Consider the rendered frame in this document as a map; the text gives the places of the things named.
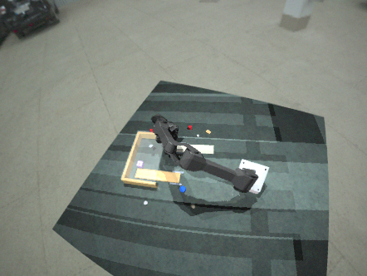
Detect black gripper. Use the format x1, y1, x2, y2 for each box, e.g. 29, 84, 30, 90
171, 125, 179, 155

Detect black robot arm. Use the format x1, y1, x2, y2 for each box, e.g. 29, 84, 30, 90
150, 113, 259, 192

